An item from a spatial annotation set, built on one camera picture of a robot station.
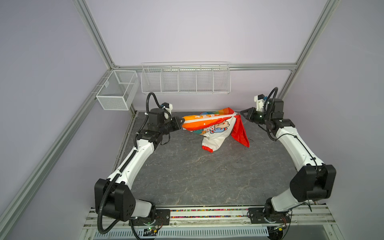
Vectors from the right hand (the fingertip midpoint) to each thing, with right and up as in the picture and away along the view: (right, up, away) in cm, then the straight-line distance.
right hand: (241, 112), depth 82 cm
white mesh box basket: (-79, +18, +20) cm, 83 cm away
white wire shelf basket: (-34, +25, +18) cm, 46 cm away
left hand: (-31, -5, -3) cm, 31 cm away
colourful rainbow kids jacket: (-13, -8, +5) cm, 16 cm away
